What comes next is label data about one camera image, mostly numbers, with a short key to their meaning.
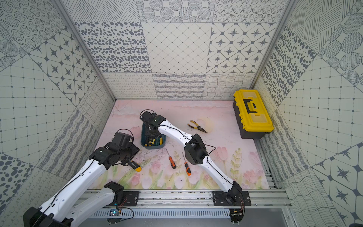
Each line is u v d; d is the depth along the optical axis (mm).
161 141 945
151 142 922
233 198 636
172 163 854
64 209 407
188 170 822
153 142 921
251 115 888
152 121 710
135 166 837
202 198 760
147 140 945
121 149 591
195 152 611
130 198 735
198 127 1029
